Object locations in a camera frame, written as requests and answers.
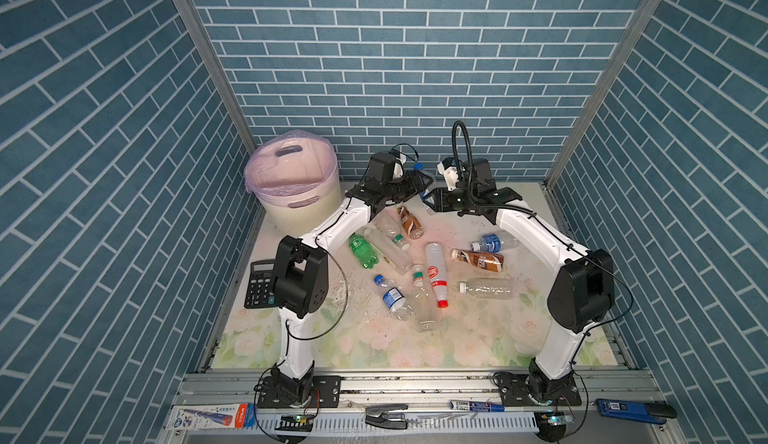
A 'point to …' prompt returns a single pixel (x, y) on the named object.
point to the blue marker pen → (475, 406)
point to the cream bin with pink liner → (296, 178)
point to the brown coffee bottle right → (484, 260)
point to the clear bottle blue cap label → (394, 298)
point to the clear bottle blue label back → (433, 185)
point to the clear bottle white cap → (487, 288)
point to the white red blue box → (211, 416)
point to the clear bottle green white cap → (425, 308)
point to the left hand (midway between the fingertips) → (429, 182)
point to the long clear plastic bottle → (389, 251)
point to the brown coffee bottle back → (410, 223)
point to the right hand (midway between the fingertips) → (426, 195)
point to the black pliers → (381, 417)
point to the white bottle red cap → (437, 272)
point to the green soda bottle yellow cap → (363, 251)
